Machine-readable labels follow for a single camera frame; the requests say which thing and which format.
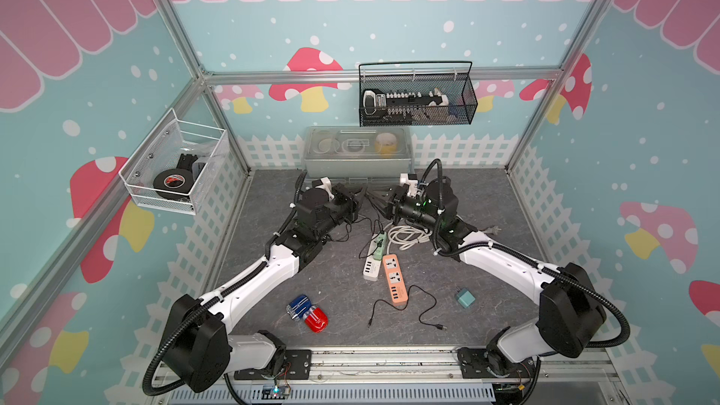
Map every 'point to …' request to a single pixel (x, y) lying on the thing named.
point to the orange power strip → (395, 279)
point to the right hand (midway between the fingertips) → (366, 192)
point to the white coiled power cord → (401, 236)
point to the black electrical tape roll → (177, 180)
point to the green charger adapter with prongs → (378, 253)
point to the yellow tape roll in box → (385, 144)
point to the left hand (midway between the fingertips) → (371, 188)
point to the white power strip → (372, 265)
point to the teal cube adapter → (465, 298)
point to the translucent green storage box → (368, 156)
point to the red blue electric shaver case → (315, 319)
